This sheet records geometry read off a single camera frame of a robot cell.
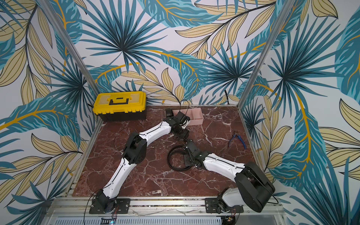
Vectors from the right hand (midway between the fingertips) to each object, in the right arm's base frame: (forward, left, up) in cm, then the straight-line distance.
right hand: (188, 158), depth 88 cm
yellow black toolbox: (+33, +42, +14) cm, 56 cm away
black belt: (+34, +12, +7) cm, 36 cm away
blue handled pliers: (+16, -38, -2) cm, 41 cm away
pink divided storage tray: (+37, -9, -2) cm, 38 cm away
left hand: (+18, +2, -1) cm, 18 cm away
